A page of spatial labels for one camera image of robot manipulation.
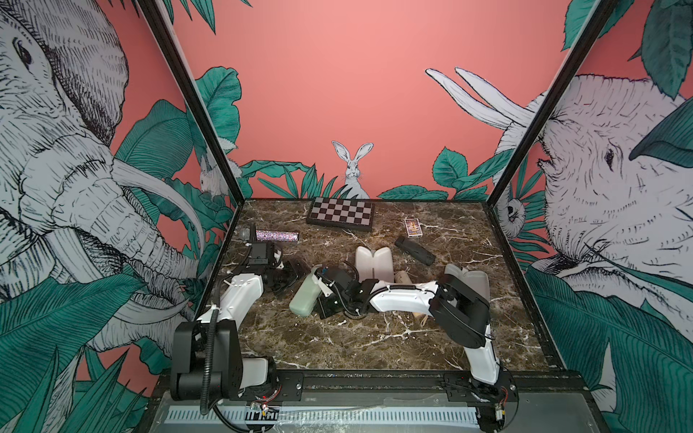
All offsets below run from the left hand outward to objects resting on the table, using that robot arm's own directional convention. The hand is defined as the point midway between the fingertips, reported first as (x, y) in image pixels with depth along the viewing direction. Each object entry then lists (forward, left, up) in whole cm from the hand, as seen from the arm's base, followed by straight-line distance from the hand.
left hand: (304, 272), depth 88 cm
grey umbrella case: (-8, -1, -4) cm, 9 cm away
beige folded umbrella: (0, -34, -5) cm, 34 cm away
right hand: (-10, -2, -3) cm, 11 cm away
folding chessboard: (+32, -12, -7) cm, 35 cm away
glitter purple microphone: (+20, +13, -5) cm, 24 cm away
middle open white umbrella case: (+8, -26, -10) cm, 29 cm away
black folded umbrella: (+9, -44, -7) cm, 45 cm away
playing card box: (+24, -43, -8) cm, 49 cm away
